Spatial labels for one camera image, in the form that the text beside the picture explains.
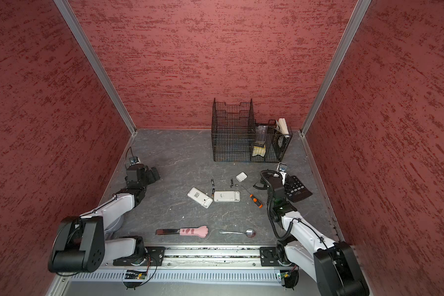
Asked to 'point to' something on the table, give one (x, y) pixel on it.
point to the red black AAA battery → (232, 181)
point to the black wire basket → (236, 137)
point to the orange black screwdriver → (255, 200)
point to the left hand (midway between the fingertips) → (147, 174)
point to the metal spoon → (250, 233)
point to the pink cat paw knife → (201, 231)
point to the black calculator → (295, 190)
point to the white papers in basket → (282, 124)
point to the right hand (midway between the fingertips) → (275, 175)
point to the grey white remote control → (227, 196)
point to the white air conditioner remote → (200, 197)
